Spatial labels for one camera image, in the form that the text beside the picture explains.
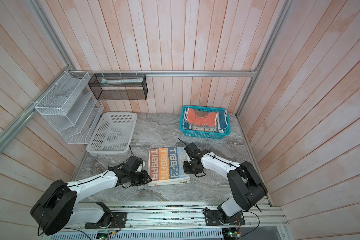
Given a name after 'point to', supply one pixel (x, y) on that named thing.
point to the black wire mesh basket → (119, 86)
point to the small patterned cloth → (165, 166)
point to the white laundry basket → (113, 134)
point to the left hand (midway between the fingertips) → (149, 183)
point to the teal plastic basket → (196, 134)
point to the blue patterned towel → (223, 116)
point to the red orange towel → (201, 118)
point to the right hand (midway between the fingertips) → (186, 170)
